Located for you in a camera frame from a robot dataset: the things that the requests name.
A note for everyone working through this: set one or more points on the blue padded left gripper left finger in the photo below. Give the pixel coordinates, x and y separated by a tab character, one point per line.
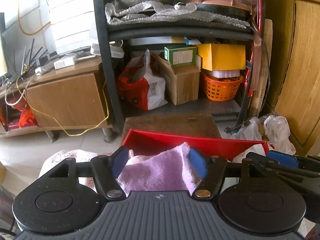
106	170

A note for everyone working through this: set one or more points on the white plastic bag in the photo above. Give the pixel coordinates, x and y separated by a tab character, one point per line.
270	128

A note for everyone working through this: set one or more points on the red and white bag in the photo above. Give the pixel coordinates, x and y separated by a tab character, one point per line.
140	83

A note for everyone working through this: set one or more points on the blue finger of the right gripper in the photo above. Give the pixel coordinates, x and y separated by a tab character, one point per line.
283	159

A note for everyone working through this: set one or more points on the wifi router with antennas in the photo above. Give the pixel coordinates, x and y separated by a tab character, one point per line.
32	57

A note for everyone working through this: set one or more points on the red cardboard box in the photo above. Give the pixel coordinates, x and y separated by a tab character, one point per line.
152	143

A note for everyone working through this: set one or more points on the green small box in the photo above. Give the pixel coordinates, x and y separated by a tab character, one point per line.
180	54

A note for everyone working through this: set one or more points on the brown cardboard box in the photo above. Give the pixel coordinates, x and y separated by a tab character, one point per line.
182	82

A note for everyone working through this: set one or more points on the yellow cardboard box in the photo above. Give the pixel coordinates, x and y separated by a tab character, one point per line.
216	56

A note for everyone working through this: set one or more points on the wooden cupboard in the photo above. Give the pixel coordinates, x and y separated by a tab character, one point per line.
294	68

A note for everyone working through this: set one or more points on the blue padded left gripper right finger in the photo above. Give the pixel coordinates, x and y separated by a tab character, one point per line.
210	171

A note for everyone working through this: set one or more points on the pink lidded pan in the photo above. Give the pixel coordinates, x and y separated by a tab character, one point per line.
230	8

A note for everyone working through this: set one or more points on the black metal shelf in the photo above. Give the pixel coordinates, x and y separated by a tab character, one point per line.
116	42

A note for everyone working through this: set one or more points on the orange plastic basket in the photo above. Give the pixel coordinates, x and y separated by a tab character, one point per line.
220	90

